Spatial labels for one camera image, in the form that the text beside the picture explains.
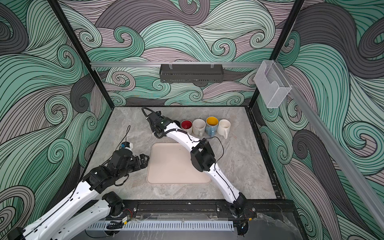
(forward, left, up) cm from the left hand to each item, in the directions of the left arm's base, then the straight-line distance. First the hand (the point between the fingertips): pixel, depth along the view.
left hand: (144, 158), depth 77 cm
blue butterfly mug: (+25, -38, -3) cm, 46 cm away
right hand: (+23, -5, -5) cm, 24 cm away
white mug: (+27, -48, -8) cm, 56 cm away
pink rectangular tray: (+3, -13, -12) cm, 18 cm away
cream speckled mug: (+31, -31, -12) cm, 45 cm away
